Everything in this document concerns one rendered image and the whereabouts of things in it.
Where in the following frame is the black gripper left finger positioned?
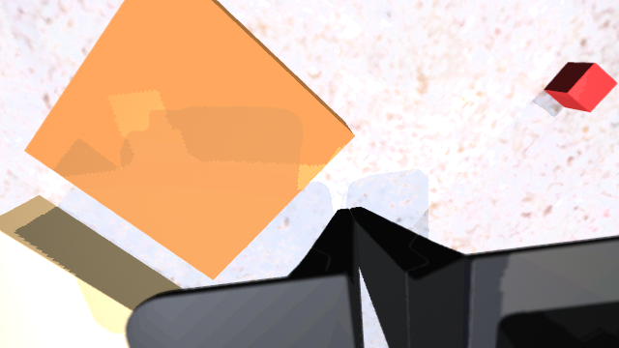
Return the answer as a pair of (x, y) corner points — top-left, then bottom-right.
(125, 208), (365, 348)

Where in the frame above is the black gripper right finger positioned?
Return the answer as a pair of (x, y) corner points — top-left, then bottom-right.
(350, 207), (619, 348)

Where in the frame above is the red cube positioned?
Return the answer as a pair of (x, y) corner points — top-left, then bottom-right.
(544, 62), (617, 112)

